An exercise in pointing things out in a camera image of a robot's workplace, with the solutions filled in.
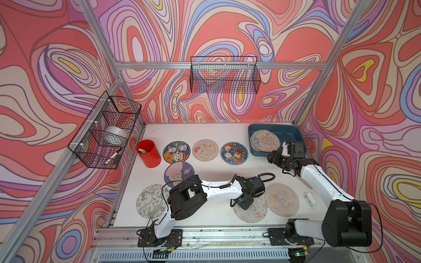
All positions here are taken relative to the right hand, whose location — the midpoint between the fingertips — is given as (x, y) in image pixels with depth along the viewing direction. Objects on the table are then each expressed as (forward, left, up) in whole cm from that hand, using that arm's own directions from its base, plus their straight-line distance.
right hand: (273, 162), depth 88 cm
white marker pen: (-3, +77, +17) cm, 79 cm away
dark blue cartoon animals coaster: (+16, +57, -9) cm, 60 cm away
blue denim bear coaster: (+14, +19, -10) cm, 26 cm away
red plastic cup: (+6, +68, +5) cm, 68 cm away
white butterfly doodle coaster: (-22, +12, -10) cm, 27 cm away
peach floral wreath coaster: (+22, -2, -8) cm, 23 cm away
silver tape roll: (+1, +75, +25) cm, 79 cm away
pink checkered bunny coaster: (+17, +37, -9) cm, 42 cm away
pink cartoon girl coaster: (-16, -3, -10) cm, 20 cm away
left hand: (-18, +17, -10) cm, 27 cm away
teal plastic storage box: (+33, -21, -13) cm, 41 cm away
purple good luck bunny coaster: (+1, +55, -10) cm, 56 cm away
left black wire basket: (+20, +85, +24) cm, 90 cm away
